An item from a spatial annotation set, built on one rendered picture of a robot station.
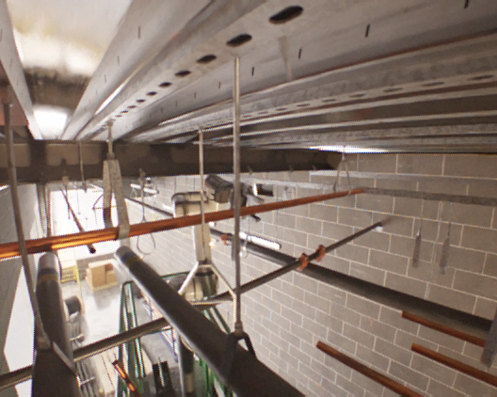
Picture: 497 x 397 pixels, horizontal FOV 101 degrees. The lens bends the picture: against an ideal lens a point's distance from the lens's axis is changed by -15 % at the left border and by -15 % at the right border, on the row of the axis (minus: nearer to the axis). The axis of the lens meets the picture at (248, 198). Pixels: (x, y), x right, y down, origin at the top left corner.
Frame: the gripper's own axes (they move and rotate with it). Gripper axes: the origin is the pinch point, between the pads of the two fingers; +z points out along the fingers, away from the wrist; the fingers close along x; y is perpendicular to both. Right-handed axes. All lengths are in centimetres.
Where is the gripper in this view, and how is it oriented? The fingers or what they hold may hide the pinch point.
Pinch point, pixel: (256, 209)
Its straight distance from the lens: 93.8
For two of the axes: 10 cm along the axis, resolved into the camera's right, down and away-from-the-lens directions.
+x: -1.7, 9.3, 3.3
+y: 7.4, -1.0, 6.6
